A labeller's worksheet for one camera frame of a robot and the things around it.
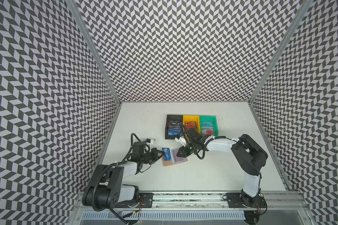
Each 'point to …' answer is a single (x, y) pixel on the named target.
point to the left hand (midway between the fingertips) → (164, 154)
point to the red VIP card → (177, 159)
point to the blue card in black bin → (174, 131)
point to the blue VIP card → (167, 155)
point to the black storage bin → (172, 120)
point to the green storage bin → (210, 118)
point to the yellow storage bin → (192, 118)
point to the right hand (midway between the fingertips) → (179, 156)
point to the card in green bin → (207, 128)
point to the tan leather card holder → (167, 163)
